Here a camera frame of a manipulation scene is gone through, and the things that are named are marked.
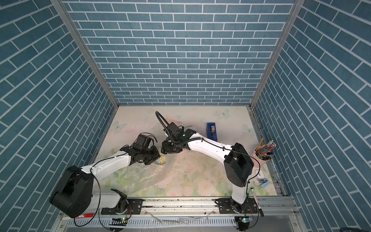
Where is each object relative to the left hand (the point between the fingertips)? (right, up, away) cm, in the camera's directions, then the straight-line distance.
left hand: (165, 155), depth 87 cm
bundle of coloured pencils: (+57, +5, -6) cm, 58 cm away
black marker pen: (+51, -21, -11) cm, 56 cm away
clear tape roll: (+31, +15, +11) cm, 36 cm away
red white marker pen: (-36, -26, -16) cm, 47 cm away
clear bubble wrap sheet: (-15, -12, -4) cm, 20 cm away
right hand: (+1, +4, -7) cm, 8 cm away
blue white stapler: (+57, -14, -6) cm, 59 cm away
